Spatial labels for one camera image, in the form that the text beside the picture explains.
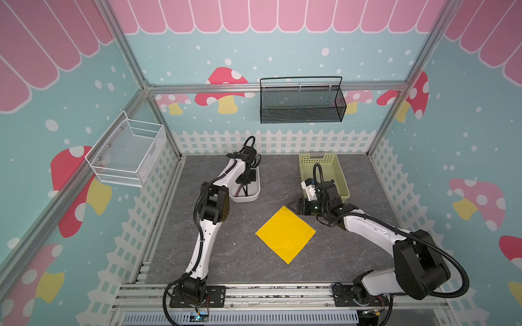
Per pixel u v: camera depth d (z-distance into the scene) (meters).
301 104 0.93
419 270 0.43
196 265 0.65
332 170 1.13
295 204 0.79
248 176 0.95
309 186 0.79
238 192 1.03
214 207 0.66
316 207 0.74
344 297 0.74
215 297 0.74
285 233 0.90
